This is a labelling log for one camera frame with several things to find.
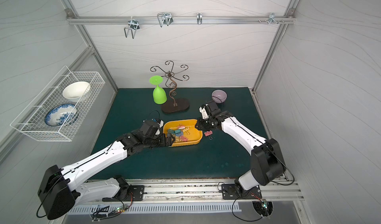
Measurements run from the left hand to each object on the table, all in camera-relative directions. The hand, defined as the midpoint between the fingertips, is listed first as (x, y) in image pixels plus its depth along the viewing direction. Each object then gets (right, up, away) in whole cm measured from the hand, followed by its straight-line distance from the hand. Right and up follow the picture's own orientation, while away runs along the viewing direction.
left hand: (169, 140), depth 79 cm
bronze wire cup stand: (+2, +19, +29) cm, 34 cm away
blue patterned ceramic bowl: (-46, +15, -14) cm, 50 cm away
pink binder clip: (+23, 0, +15) cm, 27 cm away
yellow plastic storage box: (+7, +1, +17) cm, 19 cm away
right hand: (+15, +7, +6) cm, 17 cm away
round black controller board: (+48, -31, -7) cm, 58 cm away
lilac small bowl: (+34, +27, +33) cm, 55 cm away
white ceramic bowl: (-47, +26, -4) cm, 54 cm away
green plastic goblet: (-8, +25, +9) cm, 27 cm away
